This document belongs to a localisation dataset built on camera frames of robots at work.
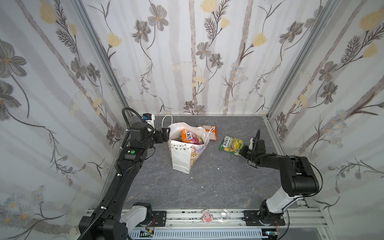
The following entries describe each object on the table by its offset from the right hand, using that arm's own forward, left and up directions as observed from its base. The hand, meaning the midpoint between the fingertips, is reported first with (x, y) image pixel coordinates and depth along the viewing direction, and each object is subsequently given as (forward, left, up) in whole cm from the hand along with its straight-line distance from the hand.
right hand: (237, 145), depth 98 cm
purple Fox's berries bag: (-7, +28, +15) cm, 33 cm away
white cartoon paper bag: (-15, +34, +12) cm, 39 cm away
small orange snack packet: (+12, +15, -4) cm, 19 cm away
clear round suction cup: (-40, +12, -4) cm, 42 cm away
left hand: (-4, +47, +24) cm, 53 cm away
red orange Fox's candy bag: (-4, +34, +15) cm, 37 cm away
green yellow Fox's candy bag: (+2, +3, -2) cm, 4 cm away
